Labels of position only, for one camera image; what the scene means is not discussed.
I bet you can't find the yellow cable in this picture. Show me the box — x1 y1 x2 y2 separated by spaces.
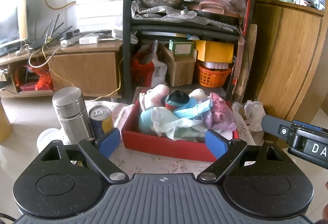
29 0 122 101

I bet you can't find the steel thermos flask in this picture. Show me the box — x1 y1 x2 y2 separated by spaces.
52 87 93 144

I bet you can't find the orange plastic basket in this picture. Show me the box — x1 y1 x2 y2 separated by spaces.
196 63 231 88

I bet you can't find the cream plush toy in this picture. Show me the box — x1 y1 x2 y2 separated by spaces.
189 89 207 102

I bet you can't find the blue yellow drink can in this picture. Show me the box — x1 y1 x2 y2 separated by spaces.
89 105 113 139

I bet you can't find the white plastic bag on floor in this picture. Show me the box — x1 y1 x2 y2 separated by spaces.
232 100 266 132

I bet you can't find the white power adapter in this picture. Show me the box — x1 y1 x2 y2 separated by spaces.
79 35 99 45

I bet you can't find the red cardboard box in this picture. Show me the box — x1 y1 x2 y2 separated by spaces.
121 99 239 163

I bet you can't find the wooden cabinet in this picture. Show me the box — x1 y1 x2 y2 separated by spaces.
248 0 327 122

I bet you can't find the right hand in brown glove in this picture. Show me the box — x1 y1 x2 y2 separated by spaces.
314 180 328 224

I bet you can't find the bubble wrap sheet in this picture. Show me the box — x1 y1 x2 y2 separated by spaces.
131 0 239 32

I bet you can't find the red white plastic bag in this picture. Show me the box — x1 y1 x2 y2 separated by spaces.
131 40 167 88

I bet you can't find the pink lidded pan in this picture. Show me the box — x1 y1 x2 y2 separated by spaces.
187 1 240 25

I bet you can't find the brown cardboard box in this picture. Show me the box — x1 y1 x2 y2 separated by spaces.
162 43 196 87

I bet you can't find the light blue towel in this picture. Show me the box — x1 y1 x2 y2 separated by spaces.
138 97 212 142

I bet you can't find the glass jar with lid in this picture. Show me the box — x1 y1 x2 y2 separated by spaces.
36 128 69 153

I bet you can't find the purple knitted cloth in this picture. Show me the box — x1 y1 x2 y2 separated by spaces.
202 92 237 131

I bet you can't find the black metal shelf rack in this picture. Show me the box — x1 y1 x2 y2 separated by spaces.
123 0 255 102

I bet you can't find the dark striped sock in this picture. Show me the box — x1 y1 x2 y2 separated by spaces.
165 90 190 111

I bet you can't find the green white box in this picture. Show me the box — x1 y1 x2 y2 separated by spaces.
169 39 195 56

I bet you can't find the wooden TV stand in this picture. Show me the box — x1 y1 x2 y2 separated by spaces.
1 41 123 99

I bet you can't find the yellow cardboard box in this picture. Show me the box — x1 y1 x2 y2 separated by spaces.
195 40 234 64

